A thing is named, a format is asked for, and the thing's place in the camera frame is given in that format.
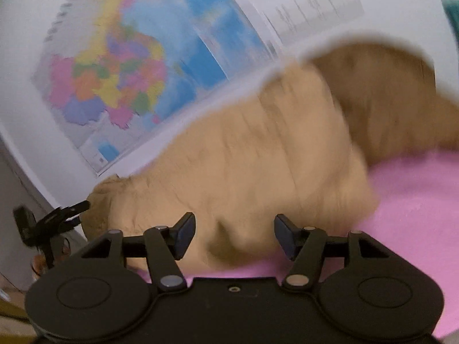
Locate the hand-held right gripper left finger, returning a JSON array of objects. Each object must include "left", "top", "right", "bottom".
[{"left": 81, "top": 212, "right": 196, "bottom": 292}]

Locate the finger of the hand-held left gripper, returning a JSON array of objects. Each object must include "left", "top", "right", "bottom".
[{"left": 36, "top": 201, "right": 91, "bottom": 239}]

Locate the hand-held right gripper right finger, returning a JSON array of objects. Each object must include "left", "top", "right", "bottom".
[{"left": 274, "top": 214, "right": 390, "bottom": 288}]

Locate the tan puffer jacket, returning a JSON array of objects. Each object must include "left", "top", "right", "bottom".
[{"left": 79, "top": 42, "right": 459, "bottom": 271}]

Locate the pink bed sheet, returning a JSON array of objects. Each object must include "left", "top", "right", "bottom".
[{"left": 138, "top": 150, "right": 459, "bottom": 341}]

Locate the colourful wall map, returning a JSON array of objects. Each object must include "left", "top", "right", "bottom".
[{"left": 30, "top": 0, "right": 366, "bottom": 177}]

